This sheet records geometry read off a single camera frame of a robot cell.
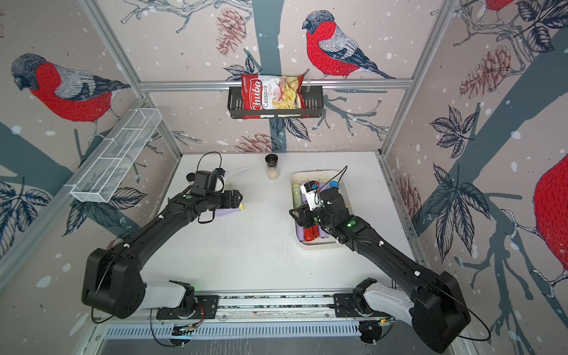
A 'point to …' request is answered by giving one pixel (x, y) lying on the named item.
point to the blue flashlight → (333, 183)
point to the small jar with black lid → (191, 177)
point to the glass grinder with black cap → (272, 171)
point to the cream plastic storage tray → (330, 175)
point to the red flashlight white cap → (316, 181)
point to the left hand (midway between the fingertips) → (235, 192)
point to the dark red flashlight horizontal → (311, 233)
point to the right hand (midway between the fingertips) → (295, 208)
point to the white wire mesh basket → (103, 177)
